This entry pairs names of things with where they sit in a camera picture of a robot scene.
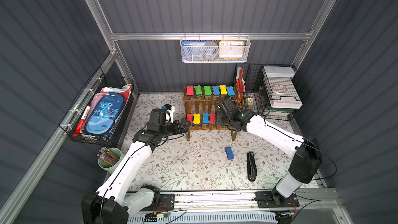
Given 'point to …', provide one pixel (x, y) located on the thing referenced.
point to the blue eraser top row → (230, 90)
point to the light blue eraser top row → (216, 89)
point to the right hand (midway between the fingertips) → (222, 115)
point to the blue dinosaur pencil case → (105, 110)
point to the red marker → (82, 122)
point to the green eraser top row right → (207, 90)
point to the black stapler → (252, 171)
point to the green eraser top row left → (198, 89)
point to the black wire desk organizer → (255, 98)
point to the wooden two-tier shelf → (200, 113)
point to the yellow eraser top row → (223, 89)
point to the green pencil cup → (110, 158)
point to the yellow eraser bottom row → (196, 118)
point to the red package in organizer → (240, 84)
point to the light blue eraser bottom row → (205, 120)
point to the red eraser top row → (189, 90)
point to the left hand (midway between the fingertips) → (184, 124)
